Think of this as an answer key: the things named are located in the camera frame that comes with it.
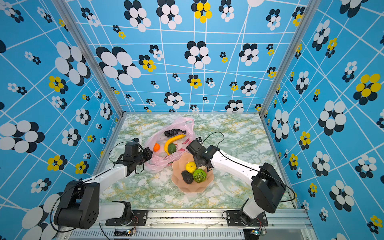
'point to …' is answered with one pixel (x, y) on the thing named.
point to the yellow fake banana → (172, 140)
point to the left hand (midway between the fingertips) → (153, 150)
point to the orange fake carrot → (156, 147)
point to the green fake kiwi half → (199, 175)
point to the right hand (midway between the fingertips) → (204, 158)
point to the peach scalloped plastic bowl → (179, 166)
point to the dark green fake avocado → (187, 177)
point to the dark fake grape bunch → (173, 132)
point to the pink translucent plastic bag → (167, 140)
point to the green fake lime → (172, 148)
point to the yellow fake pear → (190, 166)
